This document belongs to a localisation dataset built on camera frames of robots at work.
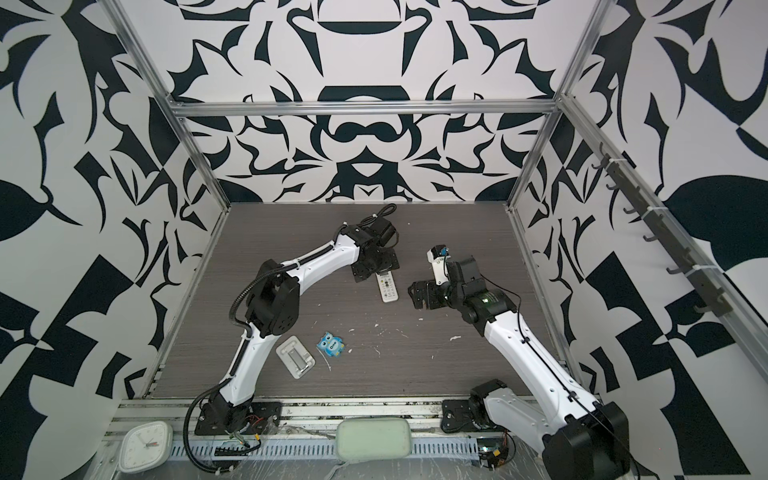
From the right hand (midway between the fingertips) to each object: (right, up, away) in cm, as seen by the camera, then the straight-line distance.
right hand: (426, 284), depth 79 cm
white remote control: (-10, -3, +17) cm, 20 cm away
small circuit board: (+14, -38, -8) cm, 41 cm away
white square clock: (-64, -34, -12) cm, 74 cm away
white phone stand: (-35, -21, +4) cm, 41 cm away
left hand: (-9, +4, +15) cm, 18 cm away
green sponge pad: (-14, -34, -9) cm, 38 cm away
